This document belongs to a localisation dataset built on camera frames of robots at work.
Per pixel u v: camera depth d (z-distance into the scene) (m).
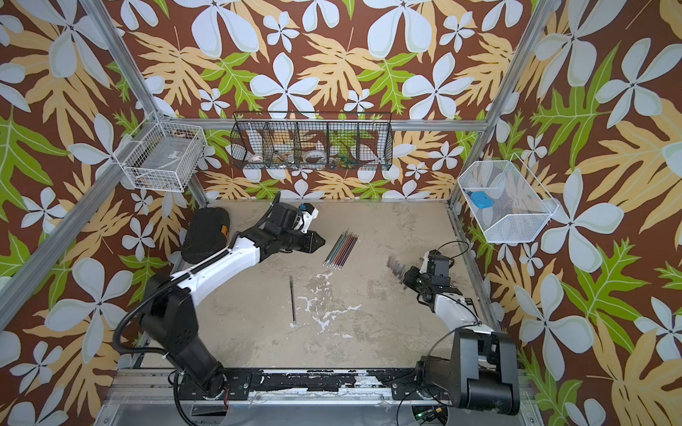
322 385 0.75
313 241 0.74
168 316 0.45
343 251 1.04
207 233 1.04
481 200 0.86
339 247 1.05
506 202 0.84
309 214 0.77
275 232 0.66
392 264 0.99
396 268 0.99
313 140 0.96
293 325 0.86
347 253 1.02
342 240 1.08
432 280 0.70
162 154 0.86
